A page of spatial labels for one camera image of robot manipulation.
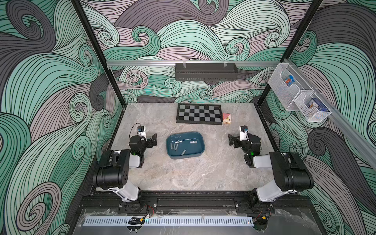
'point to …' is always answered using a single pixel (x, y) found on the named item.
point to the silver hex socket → (193, 142)
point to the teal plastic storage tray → (185, 145)
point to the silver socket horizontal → (177, 142)
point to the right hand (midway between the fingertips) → (237, 133)
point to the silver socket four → (182, 154)
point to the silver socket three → (176, 147)
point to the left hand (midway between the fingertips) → (148, 132)
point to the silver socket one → (174, 146)
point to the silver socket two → (176, 146)
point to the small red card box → (226, 118)
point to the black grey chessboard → (200, 113)
